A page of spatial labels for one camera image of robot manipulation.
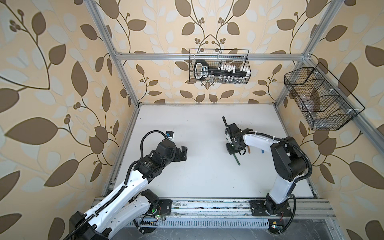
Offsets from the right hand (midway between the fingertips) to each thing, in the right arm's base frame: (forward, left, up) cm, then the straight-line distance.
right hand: (232, 151), depth 94 cm
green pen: (-6, -1, 0) cm, 6 cm away
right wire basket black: (+6, -41, +34) cm, 54 cm away
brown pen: (0, -11, 0) cm, 11 cm away
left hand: (-6, +31, +17) cm, 36 cm away
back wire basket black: (+31, +7, +33) cm, 46 cm away
